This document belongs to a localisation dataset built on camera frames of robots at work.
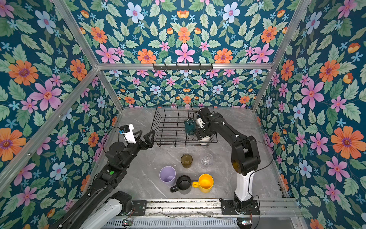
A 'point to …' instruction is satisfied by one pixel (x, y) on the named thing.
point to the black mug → (183, 185)
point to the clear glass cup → (206, 161)
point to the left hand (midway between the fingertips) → (149, 128)
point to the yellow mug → (205, 183)
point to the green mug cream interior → (190, 125)
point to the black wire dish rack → (168, 128)
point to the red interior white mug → (205, 140)
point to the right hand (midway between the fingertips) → (205, 132)
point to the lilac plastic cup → (167, 174)
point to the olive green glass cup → (186, 160)
